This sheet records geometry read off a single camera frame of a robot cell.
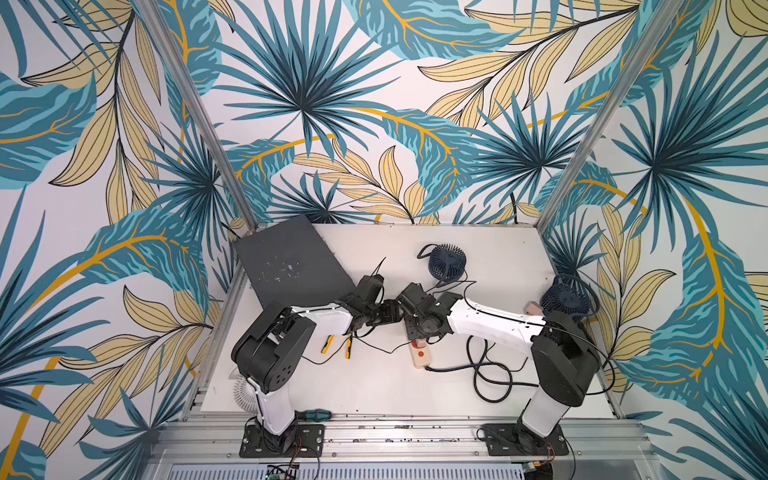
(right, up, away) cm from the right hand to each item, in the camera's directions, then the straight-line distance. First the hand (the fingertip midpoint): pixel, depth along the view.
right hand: (401, 341), depth 85 cm
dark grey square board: (-37, +22, +17) cm, 47 cm away
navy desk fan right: (+56, +12, +13) cm, 59 cm away
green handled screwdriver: (-23, -16, -10) cm, 29 cm away
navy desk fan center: (+16, +22, +12) cm, 30 cm away
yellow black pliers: (-21, -1, +3) cm, 21 cm away
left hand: (0, +6, +7) cm, 9 cm away
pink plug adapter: (+43, +8, +11) cm, 45 cm away
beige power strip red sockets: (+6, -4, 0) cm, 7 cm away
